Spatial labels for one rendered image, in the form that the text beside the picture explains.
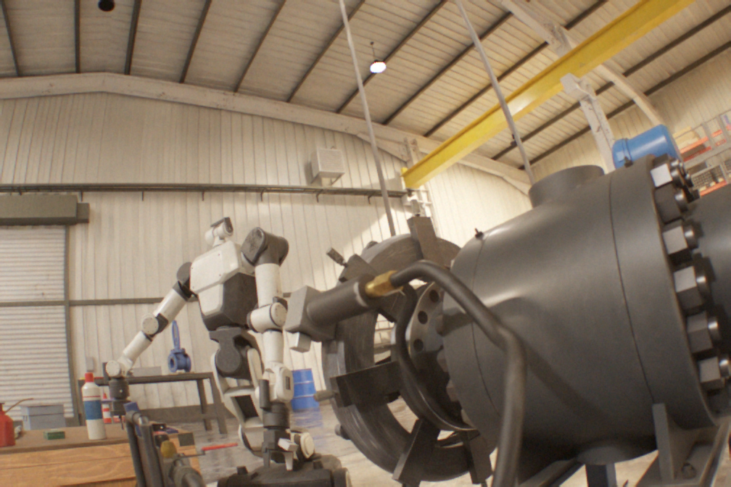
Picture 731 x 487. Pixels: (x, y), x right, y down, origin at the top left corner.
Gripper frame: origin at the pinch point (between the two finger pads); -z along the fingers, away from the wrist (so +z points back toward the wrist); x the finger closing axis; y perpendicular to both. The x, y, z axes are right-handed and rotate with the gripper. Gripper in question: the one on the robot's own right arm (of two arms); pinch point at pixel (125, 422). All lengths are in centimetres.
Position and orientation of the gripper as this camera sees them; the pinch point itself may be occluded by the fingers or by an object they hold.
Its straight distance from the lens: 196.2
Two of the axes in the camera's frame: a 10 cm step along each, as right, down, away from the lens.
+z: -1.8, -9.5, 2.5
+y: 6.4, -3.1, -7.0
